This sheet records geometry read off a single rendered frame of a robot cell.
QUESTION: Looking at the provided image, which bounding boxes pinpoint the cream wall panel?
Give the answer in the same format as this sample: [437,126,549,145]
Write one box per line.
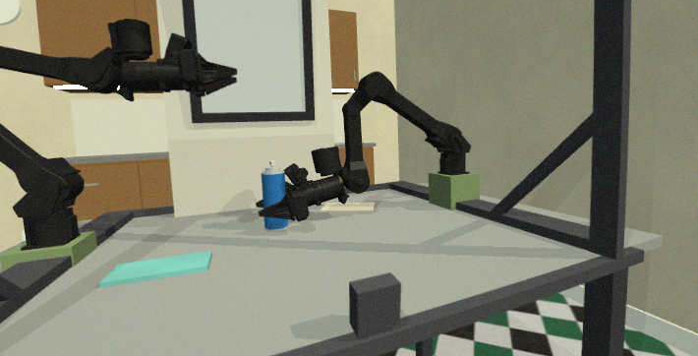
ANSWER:
[156,0,334,217]

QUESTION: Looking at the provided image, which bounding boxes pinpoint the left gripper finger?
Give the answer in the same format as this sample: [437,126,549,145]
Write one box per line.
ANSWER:
[197,52,237,86]
[205,77,237,95]

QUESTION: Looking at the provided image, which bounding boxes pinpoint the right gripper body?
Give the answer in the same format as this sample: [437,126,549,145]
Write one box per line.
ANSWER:
[285,180,324,221]

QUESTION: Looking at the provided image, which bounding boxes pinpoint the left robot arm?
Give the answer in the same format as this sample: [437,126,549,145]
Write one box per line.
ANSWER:
[0,19,192,251]

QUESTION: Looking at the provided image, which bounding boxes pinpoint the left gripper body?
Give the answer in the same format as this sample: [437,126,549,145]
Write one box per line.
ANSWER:
[151,49,205,96]

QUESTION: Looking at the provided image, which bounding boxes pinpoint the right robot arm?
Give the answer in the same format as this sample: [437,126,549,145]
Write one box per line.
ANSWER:
[284,72,471,204]

